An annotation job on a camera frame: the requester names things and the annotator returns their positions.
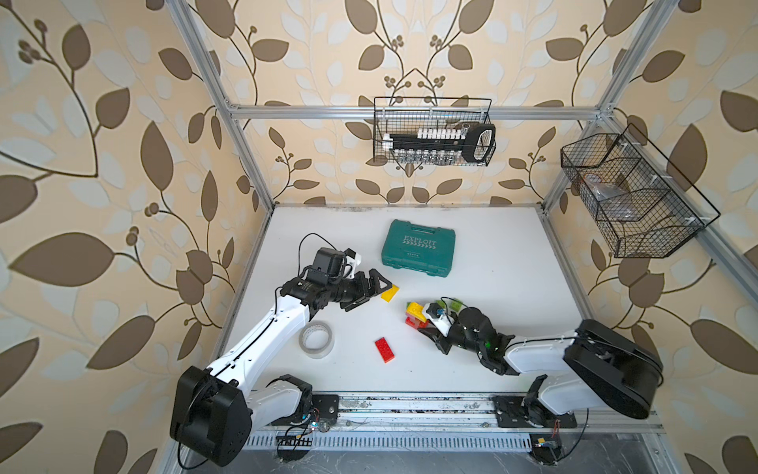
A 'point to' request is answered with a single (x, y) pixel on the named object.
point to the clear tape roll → (316, 340)
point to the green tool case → (424, 249)
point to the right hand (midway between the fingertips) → (424, 322)
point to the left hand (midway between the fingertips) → (377, 287)
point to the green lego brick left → (456, 305)
